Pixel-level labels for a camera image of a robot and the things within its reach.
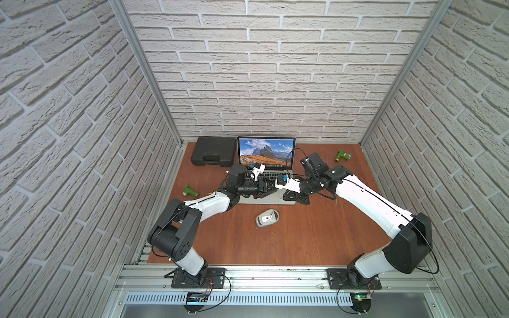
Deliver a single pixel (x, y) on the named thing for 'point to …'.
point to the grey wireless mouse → (266, 218)
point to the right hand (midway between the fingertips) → (289, 193)
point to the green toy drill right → (341, 154)
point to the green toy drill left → (188, 191)
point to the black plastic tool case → (215, 150)
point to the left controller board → (195, 302)
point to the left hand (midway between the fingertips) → (281, 187)
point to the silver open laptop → (277, 154)
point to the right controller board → (361, 302)
